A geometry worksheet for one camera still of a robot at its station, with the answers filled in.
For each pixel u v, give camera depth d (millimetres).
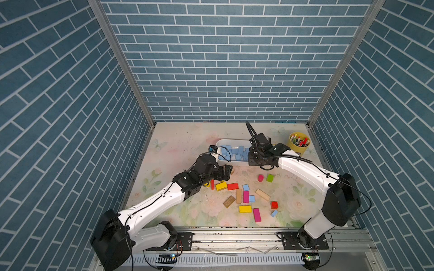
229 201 845
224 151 1048
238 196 866
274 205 848
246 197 866
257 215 809
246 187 896
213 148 683
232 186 908
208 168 587
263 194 886
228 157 1008
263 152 647
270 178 935
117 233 384
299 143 985
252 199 856
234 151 1027
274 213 806
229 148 1033
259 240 754
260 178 929
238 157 1008
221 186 887
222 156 1050
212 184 902
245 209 828
